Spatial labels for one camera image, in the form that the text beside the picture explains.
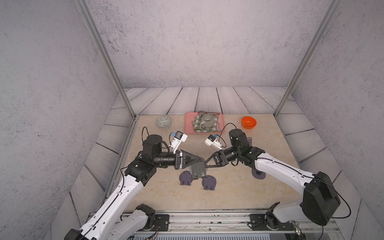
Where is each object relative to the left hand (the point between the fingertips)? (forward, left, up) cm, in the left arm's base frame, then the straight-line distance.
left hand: (198, 162), depth 62 cm
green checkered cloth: (+44, -1, -27) cm, 52 cm away
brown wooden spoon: (+60, -7, -29) cm, 67 cm away
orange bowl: (+45, -39, -26) cm, 65 cm away
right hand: (0, -4, -4) cm, 6 cm away
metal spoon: (+42, -17, -29) cm, 54 cm away
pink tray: (+44, +5, -29) cm, 53 cm away
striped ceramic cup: (+45, -8, -22) cm, 51 cm away
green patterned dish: (+49, +25, -28) cm, 62 cm away
